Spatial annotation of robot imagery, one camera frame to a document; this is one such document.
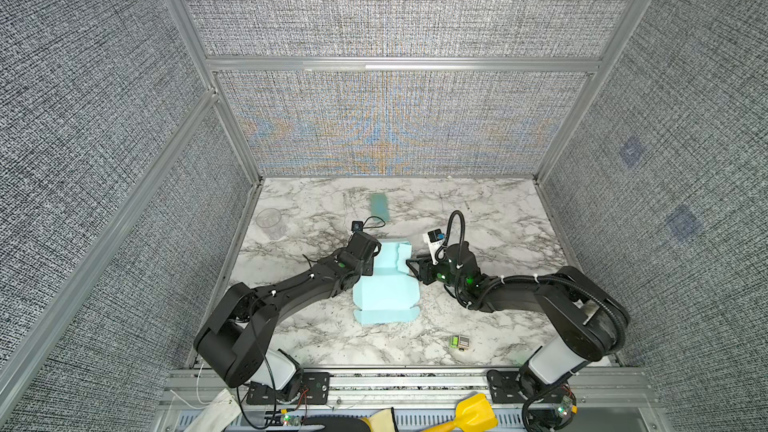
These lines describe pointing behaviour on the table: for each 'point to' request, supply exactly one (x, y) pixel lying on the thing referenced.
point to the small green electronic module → (458, 342)
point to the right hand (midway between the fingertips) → (411, 258)
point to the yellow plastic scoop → (473, 413)
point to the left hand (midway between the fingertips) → (362, 257)
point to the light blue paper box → (391, 293)
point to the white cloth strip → (218, 415)
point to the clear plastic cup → (272, 223)
